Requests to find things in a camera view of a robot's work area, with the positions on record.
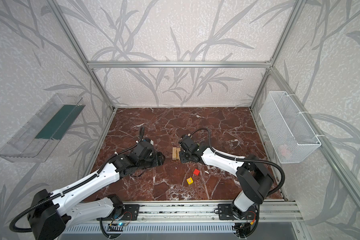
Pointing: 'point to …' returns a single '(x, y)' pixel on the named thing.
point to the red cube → (196, 171)
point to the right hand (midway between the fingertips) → (183, 151)
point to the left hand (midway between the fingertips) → (163, 155)
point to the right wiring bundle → (244, 230)
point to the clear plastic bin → (38, 138)
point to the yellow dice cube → (189, 180)
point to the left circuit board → (118, 224)
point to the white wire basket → (291, 137)
